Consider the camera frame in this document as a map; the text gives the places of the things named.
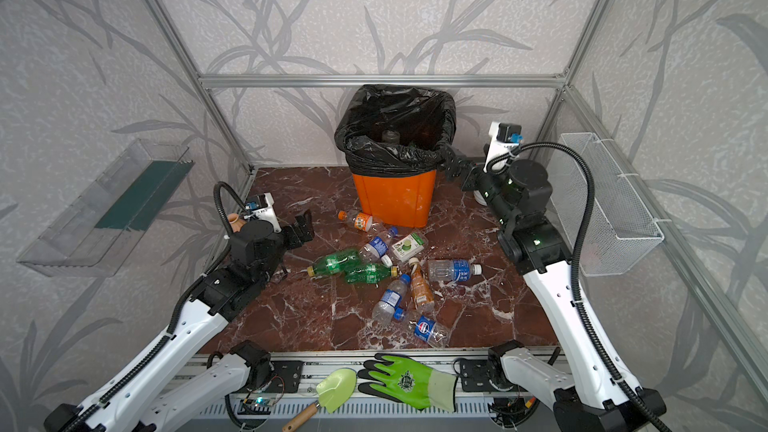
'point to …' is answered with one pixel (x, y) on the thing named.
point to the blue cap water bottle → (384, 311)
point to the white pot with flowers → (479, 198)
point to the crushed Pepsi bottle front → (430, 331)
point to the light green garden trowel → (333, 392)
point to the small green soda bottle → (369, 273)
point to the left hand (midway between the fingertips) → (300, 206)
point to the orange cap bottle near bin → (362, 221)
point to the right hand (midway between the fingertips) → (468, 135)
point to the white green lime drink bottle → (408, 246)
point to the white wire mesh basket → (620, 232)
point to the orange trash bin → (398, 201)
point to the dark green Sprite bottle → (334, 263)
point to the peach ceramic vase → (235, 222)
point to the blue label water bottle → (452, 270)
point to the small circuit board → (256, 406)
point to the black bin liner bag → (386, 129)
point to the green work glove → (409, 382)
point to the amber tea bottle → (420, 285)
